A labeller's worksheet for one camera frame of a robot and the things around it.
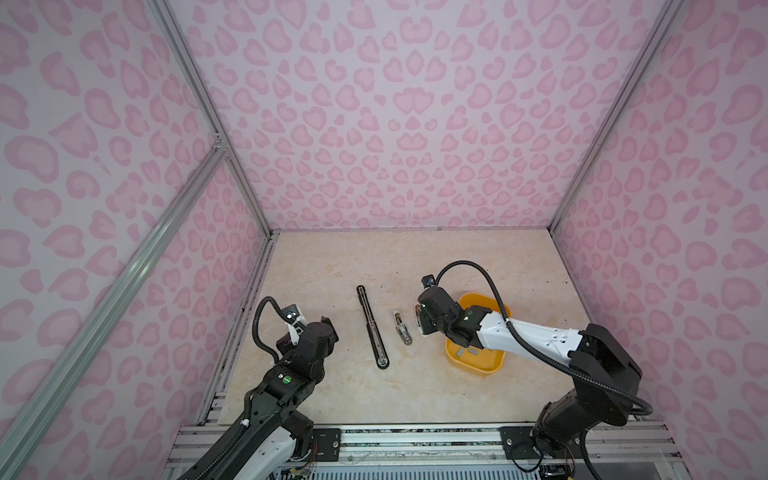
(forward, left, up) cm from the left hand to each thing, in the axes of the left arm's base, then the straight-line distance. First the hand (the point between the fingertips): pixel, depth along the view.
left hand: (312, 321), depth 80 cm
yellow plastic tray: (-7, -45, -13) cm, 47 cm away
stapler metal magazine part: (+3, -24, -13) cm, 28 cm away
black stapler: (+2, -16, -13) cm, 20 cm away
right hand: (+5, -31, -5) cm, 32 cm away
